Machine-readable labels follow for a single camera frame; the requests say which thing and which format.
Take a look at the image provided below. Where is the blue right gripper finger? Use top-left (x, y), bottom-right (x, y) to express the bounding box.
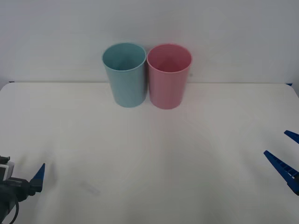
top-left (263, 150), bottom-right (299, 196)
top-left (284, 130), bottom-right (299, 144)

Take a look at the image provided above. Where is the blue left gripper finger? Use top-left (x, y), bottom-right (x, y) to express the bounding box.
top-left (29, 163), bottom-right (46, 196)

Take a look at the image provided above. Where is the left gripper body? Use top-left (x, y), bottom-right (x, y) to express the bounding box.
top-left (0, 176), bottom-right (33, 207)

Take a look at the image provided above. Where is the pale blue plastic bin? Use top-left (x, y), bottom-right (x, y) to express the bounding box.
top-left (101, 42), bottom-right (147, 108)

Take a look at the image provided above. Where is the pink plastic bin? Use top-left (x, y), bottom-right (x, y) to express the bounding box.
top-left (146, 43), bottom-right (193, 110)

